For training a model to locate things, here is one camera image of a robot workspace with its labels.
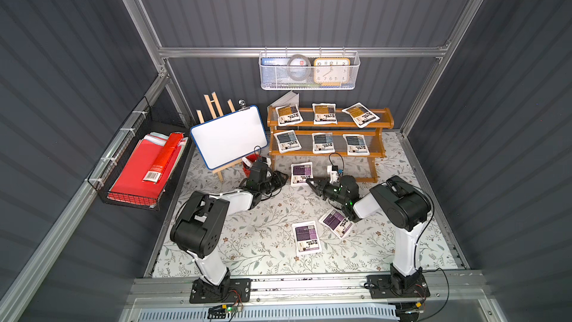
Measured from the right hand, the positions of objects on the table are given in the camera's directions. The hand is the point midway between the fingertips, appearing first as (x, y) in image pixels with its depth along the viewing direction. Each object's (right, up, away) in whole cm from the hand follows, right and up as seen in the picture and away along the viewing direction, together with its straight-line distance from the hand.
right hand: (305, 184), depth 90 cm
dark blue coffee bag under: (-8, +17, +5) cm, 20 cm away
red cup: (-21, +11, -1) cm, 24 cm away
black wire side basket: (-59, +23, -10) cm, 64 cm away
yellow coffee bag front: (+22, +27, -6) cm, 35 cm away
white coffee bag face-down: (+22, +16, +4) cm, 28 cm away
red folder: (-55, +3, -24) cm, 60 cm away
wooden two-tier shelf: (+32, +21, +10) cm, 39 cm away
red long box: (-49, +6, -21) cm, 54 cm away
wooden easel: (-35, +29, -1) cm, 46 cm away
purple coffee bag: (+12, -15, -3) cm, 20 cm away
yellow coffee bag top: (-7, +27, -6) cm, 28 cm away
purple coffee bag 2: (0, -20, -6) cm, 21 cm away
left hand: (-6, +2, +2) cm, 7 cm away
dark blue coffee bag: (+8, +17, +4) cm, 19 cm away
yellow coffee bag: (+7, +28, -4) cm, 29 cm away
